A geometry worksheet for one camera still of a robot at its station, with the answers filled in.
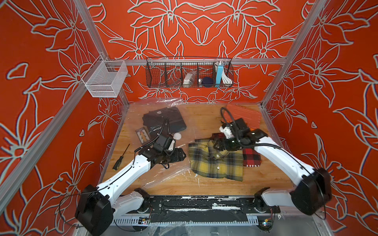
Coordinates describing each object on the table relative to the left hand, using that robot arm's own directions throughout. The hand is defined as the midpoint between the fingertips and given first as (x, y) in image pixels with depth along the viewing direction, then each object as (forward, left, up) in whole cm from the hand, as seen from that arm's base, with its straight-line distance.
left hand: (182, 156), depth 79 cm
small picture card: (+17, +29, -8) cm, 35 cm away
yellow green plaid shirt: (+2, -14, -7) cm, 16 cm away
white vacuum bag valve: (+19, +5, -9) cm, 21 cm away
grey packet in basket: (+43, -1, +21) cm, 48 cm away
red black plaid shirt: (+5, -41, -8) cm, 42 cm away
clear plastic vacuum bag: (+34, -1, -9) cm, 35 cm away
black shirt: (+32, +17, -9) cm, 37 cm away
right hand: (+4, -18, +4) cm, 19 cm away
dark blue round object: (+46, -13, +17) cm, 51 cm away
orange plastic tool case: (+38, -47, -5) cm, 60 cm away
